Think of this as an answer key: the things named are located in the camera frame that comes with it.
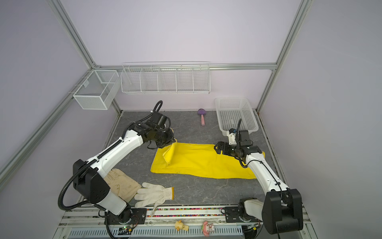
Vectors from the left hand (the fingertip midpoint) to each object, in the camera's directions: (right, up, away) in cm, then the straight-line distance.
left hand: (176, 141), depth 79 cm
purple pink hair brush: (+16, +19, +40) cm, 47 cm away
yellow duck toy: (+3, -38, -11) cm, 39 cm away
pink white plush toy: (+16, -39, -11) cm, 44 cm away
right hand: (+25, -4, +6) cm, 26 cm away
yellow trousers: (+13, -14, +14) cm, 23 cm away
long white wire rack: (-10, +41, +19) cm, 46 cm away
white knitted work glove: (-14, -30, +2) cm, 33 cm away
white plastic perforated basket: (+38, +21, +41) cm, 59 cm away
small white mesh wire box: (-54, +31, +17) cm, 65 cm away
